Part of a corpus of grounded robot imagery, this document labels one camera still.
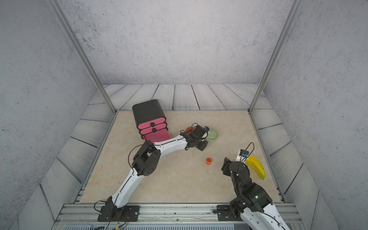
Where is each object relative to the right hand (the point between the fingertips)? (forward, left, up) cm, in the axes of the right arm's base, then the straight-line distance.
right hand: (230, 160), depth 75 cm
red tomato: (+29, +22, -10) cm, 37 cm away
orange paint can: (+6, +10, -14) cm, 18 cm away
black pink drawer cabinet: (+26, +46, +2) cm, 53 cm away
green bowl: (+25, +6, -12) cm, 28 cm away
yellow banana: (+2, -17, -10) cm, 20 cm away
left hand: (+18, +10, -14) cm, 25 cm away
